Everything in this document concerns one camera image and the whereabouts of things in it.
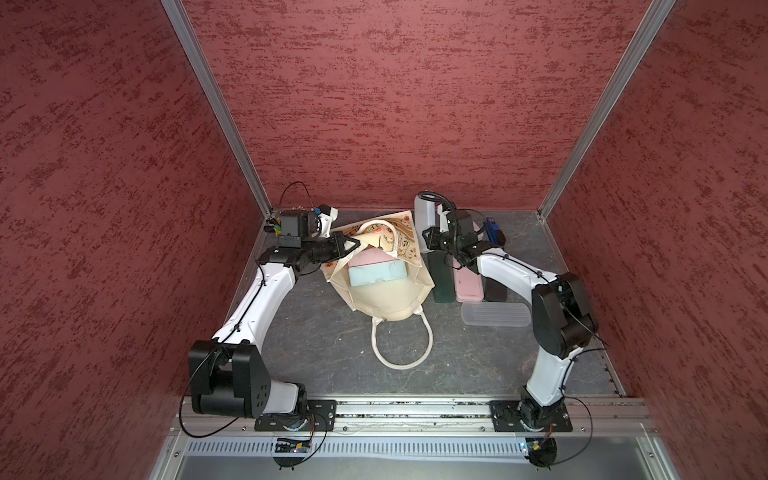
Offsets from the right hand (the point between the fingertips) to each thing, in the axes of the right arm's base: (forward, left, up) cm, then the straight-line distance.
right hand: (426, 237), depth 94 cm
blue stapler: (+13, -28, -12) cm, 33 cm away
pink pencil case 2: (-11, -14, -12) cm, 22 cm away
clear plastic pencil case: (-21, -22, -15) cm, 33 cm away
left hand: (-12, +20, +10) cm, 26 cm away
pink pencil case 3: (-10, -11, +15) cm, 21 cm away
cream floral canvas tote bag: (-17, +12, -11) cm, 23 cm away
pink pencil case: (-2, +19, -7) cm, 20 cm away
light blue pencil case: (-7, +15, -10) cm, 19 cm away
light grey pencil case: (+4, 0, +5) cm, 7 cm away
